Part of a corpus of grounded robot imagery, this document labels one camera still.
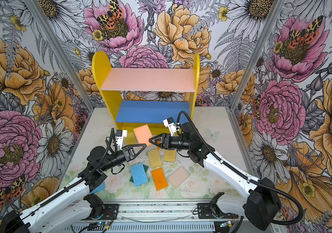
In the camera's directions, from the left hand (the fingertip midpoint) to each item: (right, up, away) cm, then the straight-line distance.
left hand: (146, 149), depth 68 cm
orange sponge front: (+5, -20, +16) cm, 26 cm away
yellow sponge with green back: (+11, -9, +25) cm, 29 cm away
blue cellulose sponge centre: (-7, -17, +15) cm, 24 cm away
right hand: (+3, +2, -1) cm, 3 cm away
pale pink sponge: (+15, -19, +17) cm, 30 cm away
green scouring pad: (-4, -15, +19) cm, 24 cm away
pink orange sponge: (-2, +7, +2) cm, 7 cm away
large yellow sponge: (+1, -10, +25) cm, 27 cm away
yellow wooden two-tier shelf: (-14, +33, +51) cm, 62 cm away
